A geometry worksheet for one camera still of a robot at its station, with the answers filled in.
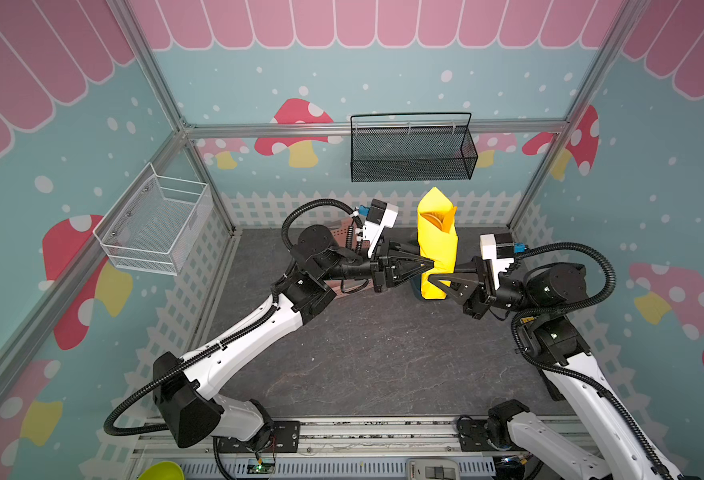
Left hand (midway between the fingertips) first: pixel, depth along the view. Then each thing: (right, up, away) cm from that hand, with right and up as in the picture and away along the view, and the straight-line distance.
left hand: (430, 270), depth 51 cm
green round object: (-57, -46, +16) cm, 75 cm away
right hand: (0, -2, +1) cm, 2 cm away
